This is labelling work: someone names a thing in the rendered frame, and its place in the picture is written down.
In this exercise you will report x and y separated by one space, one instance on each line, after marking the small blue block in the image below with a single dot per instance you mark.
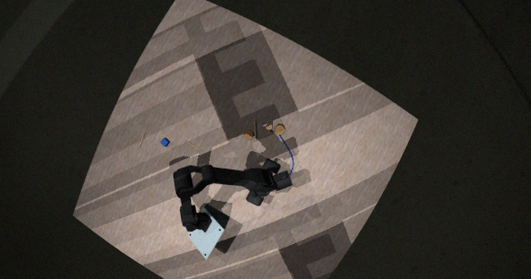
165 142

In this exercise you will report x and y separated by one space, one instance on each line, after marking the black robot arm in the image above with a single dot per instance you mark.
259 181

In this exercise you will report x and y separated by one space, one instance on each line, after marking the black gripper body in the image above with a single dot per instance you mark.
273 167

